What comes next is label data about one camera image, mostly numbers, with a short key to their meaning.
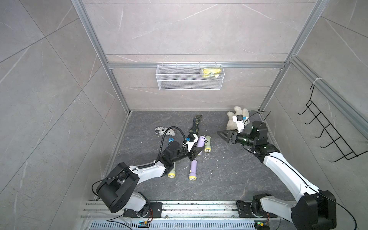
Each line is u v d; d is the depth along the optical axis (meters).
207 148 0.94
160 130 1.04
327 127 0.67
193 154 0.70
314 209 0.39
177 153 0.66
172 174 0.83
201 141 0.73
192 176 0.82
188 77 1.01
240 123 0.69
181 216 0.73
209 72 0.85
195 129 1.04
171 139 1.00
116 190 0.43
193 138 0.67
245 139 0.66
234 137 0.67
